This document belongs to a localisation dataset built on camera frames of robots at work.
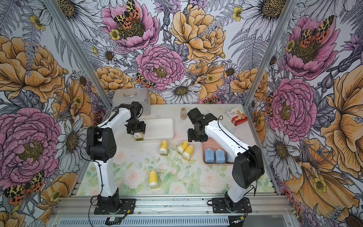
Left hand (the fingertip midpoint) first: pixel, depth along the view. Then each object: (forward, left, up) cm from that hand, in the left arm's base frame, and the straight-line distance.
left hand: (138, 135), depth 94 cm
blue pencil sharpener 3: (-17, -57, -1) cm, 59 cm away
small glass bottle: (+22, -30, -3) cm, 37 cm away
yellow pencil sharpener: (0, 0, -1) cm, 1 cm away
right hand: (-10, -36, +8) cm, 38 cm away
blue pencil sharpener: (-14, -45, -1) cm, 48 cm away
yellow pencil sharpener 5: (-28, -14, 0) cm, 32 cm away
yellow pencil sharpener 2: (-10, -18, +1) cm, 20 cm away
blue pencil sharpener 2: (-16, -51, +1) cm, 53 cm away
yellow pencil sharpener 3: (-8, -29, 0) cm, 30 cm away
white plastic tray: (+12, -11, -8) cm, 18 cm away
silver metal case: (+29, +12, +9) cm, 32 cm away
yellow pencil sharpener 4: (-13, -33, 0) cm, 35 cm away
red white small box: (+17, -70, -2) cm, 72 cm away
